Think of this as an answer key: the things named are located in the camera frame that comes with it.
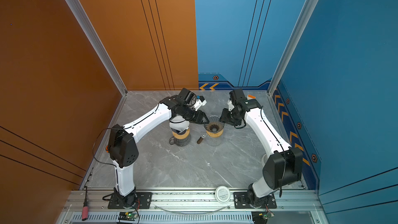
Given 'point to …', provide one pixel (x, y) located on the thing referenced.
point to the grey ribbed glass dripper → (214, 128)
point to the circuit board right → (260, 217)
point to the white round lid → (222, 194)
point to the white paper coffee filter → (180, 124)
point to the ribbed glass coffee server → (180, 142)
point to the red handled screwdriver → (85, 209)
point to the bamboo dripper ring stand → (181, 136)
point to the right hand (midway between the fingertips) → (221, 120)
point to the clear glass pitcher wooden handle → (211, 141)
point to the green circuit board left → (127, 216)
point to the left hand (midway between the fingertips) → (206, 120)
